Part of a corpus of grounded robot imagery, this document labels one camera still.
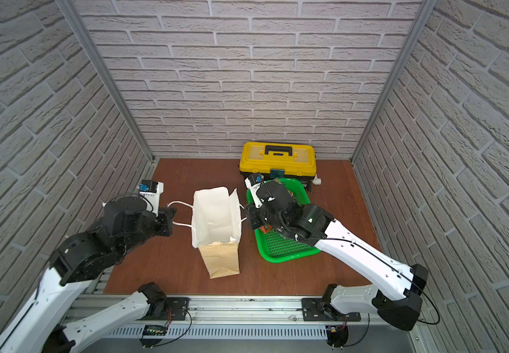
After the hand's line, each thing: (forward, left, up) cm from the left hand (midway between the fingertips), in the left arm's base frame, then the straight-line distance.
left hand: (175, 203), depth 64 cm
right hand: (+1, -22, -2) cm, 22 cm away
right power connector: (-31, -51, -30) cm, 67 cm away
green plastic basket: (-2, -33, -31) cm, 45 cm away
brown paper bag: (+5, -8, -27) cm, 28 cm away
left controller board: (-28, +10, -35) cm, 46 cm away
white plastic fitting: (+31, -54, -27) cm, 68 cm away
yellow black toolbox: (+33, -35, -15) cm, 50 cm away
